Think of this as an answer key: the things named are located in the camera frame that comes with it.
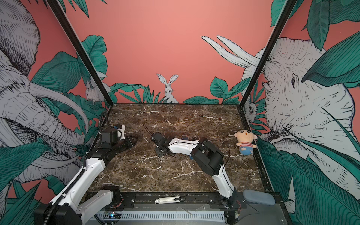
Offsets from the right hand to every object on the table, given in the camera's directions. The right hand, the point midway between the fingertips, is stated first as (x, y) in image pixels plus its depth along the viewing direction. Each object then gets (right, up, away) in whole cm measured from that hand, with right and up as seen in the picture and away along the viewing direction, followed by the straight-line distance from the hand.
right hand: (158, 149), depth 92 cm
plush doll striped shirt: (+58, +7, 0) cm, 59 cm away
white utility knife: (+10, -24, -17) cm, 31 cm away
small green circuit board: (-18, -29, -22) cm, 40 cm away
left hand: (-11, +10, -11) cm, 18 cm away
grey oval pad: (+58, -22, -17) cm, 64 cm away
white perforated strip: (+21, -29, -21) cm, 42 cm away
